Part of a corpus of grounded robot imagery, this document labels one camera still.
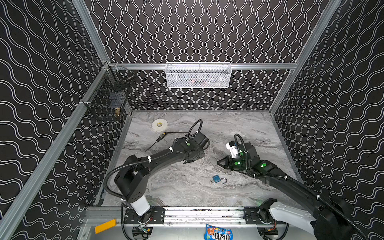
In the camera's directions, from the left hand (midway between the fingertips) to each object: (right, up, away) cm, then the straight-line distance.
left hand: (206, 156), depth 83 cm
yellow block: (-49, -31, -12) cm, 59 cm away
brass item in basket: (-50, +25, 0) cm, 56 cm away
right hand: (+6, -3, -4) cm, 8 cm away
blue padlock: (+7, -14, +3) cm, 15 cm away
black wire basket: (-59, +34, +8) cm, 68 cm away
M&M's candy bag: (+3, -33, -14) cm, 36 cm away
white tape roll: (-32, +18, +30) cm, 48 cm away
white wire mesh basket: (-3, +61, +45) cm, 76 cm away
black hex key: (-15, +13, +25) cm, 32 cm away
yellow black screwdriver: (-28, +11, +21) cm, 37 cm away
